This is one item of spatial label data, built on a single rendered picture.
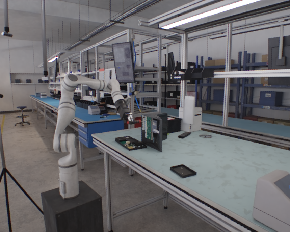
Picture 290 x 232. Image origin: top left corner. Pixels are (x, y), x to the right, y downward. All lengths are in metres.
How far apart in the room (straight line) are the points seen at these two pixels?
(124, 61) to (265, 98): 3.20
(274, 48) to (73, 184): 2.54
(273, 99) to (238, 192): 3.92
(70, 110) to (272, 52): 2.38
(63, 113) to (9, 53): 11.32
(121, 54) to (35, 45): 10.11
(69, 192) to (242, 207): 0.79
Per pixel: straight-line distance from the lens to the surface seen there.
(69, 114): 1.13
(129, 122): 1.27
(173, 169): 1.02
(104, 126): 2.91
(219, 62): 5.43
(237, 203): 0.84
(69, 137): 1.03
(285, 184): 0.73
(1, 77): 12.28
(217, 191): 0.89
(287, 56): 2.78
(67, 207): 1.08
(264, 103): 4.80
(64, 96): 1.26
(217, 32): 3.24
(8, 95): 12.28
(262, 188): 0.71
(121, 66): 2.66
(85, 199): 1.12
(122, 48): 2.63
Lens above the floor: 1.42
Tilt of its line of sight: 9 degrees down
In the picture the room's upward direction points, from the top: straight up
